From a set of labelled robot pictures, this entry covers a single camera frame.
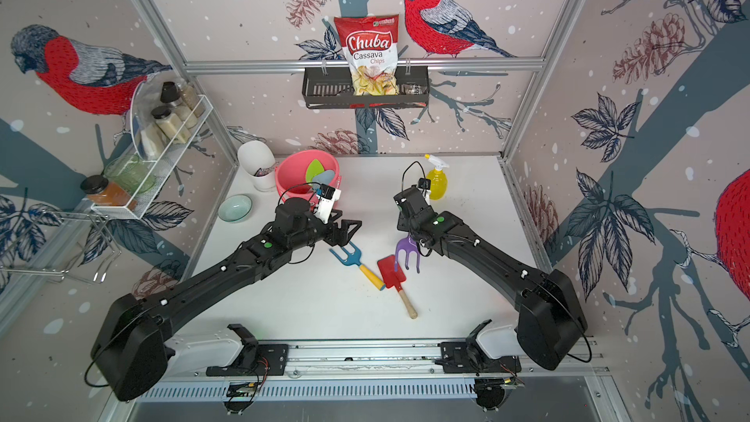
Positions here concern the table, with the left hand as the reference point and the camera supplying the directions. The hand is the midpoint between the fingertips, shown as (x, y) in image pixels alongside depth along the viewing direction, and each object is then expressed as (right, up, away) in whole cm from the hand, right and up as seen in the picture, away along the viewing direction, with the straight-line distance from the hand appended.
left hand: (356, 213), depth 78 cm
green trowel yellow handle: (-17, +13, +25) cm, 33 cm away
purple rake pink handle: (+15, -10, +4) cm, 18 cm away
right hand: (+15, 0, +7) cm, 16 cm away
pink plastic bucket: (-24, +11, +20) cm, 33 cm away
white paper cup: (-39, +16, +27) cm, 50 cm away
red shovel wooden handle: (+10, -22, +10) cm, 26 cm away
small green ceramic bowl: (-46, -1, +24) cm, 51 cm away
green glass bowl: (-56, +11, -6) cm, 58 cm away
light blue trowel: (-14, +10, +23) cm, 29 cm away
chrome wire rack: (-58, -3, -21) cm, 62 cm away
